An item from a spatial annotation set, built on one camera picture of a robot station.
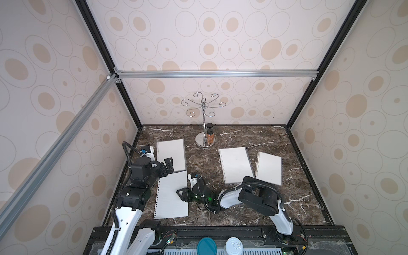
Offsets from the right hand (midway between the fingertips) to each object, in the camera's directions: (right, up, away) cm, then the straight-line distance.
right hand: (183, 189), depth 87 cm
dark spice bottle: (+14, +37, +16) cm, 43 cm away
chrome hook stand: (+9, +28, +23) cm, 37 cm away
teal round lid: (+13, -16, -22) cm, 30 cm away
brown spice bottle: (+15, +32, +14) cm, 38 cm away
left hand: (-5, +18, -14) cm, 24 cm away
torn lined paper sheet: (-7, -6, -4) cm, 10 cm away
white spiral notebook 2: (+51, +10, +10) cm, 53 cm away
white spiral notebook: (+31, +12, +12) cm, 35 cm away
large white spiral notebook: (-9, +21, +20) cm, 31 cm away
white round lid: (+24, -18, -20) cm, 36 cm away
